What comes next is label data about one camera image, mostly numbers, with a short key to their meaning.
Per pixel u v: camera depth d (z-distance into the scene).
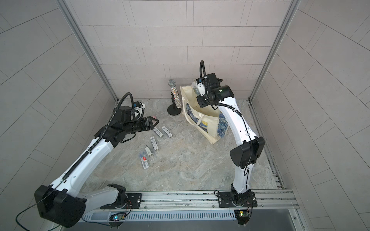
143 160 0.83
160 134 0.94
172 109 1.09
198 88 0.71
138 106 0.67
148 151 0.87
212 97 0.55
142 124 0.64
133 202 0.71
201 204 0.71
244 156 0.53
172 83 0.89
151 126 0.67
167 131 0.96
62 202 0.36
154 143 0.91
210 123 0.79
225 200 0.71
